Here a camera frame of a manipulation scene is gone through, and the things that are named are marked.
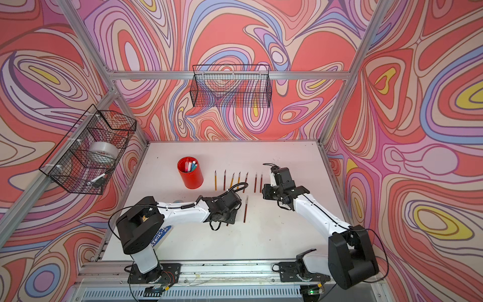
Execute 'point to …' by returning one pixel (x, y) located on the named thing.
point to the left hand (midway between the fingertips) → (236, 218)
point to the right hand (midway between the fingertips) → (265, 195)
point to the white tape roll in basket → (104, 151)
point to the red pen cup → (191, 172)
